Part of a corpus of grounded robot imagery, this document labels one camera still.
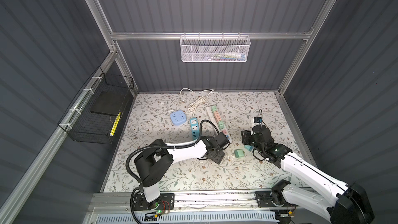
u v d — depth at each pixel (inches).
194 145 22.0
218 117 41.1
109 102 29.3
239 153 34.3
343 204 15.4
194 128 38.5
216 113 39.2
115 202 29.8
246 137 28.9
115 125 27.1
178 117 40.2
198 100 44.3
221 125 36.9
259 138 24.8
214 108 40.1
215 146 26.2
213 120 39.9
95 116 28.4
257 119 28.5
